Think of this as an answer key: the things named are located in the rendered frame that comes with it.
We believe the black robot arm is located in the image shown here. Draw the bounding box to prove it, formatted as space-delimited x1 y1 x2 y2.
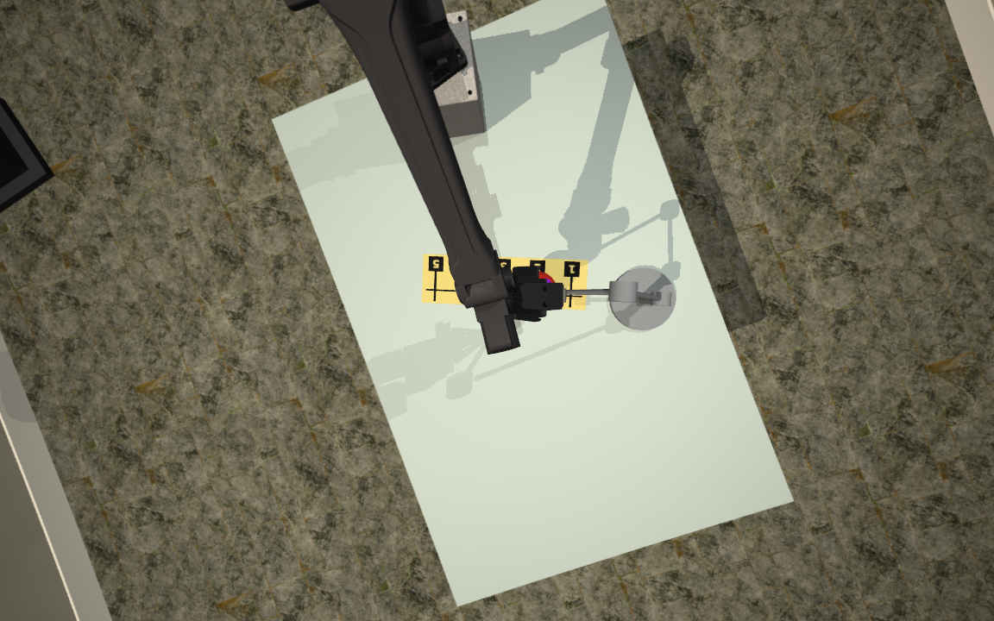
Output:
284 0 567 354

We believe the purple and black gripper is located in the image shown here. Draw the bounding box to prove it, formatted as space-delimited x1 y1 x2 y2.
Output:
507 266 552 322

